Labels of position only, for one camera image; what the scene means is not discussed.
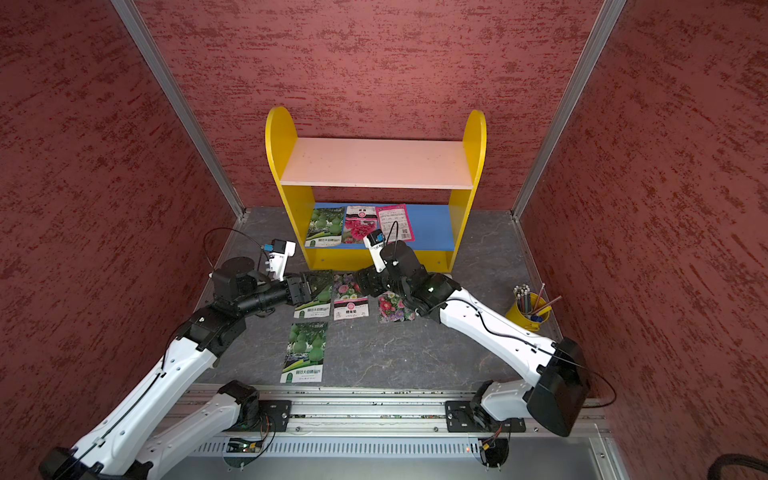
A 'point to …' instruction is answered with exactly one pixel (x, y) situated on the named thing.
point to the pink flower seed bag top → (391, 309)
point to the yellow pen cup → (531, 311)
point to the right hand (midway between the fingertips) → (367, 274)
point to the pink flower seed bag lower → (360, 221)
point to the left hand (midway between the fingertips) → (323, 285)
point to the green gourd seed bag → (315, 316)
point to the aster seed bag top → (348, 301)
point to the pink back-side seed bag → (395, 215)
